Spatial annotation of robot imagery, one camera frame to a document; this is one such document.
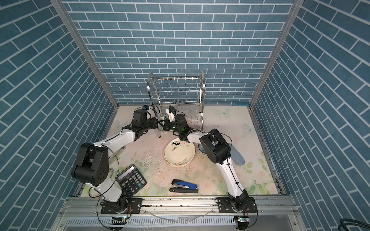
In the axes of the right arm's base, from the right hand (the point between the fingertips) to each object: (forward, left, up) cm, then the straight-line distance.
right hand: (157, 121), depth 94 cm
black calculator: (-35, +9, -11) cm, 38 cm away
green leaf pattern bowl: (+2, -4, +1) cm, 4 cm away
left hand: (+1, 0, +1) cm, 1 cm away
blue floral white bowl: (-13, -30, -10) cm, 34 cm away
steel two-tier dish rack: (+34, -15, -5) cm, 37 cm away
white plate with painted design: (-17, -16, -10) cm, 25 cm away
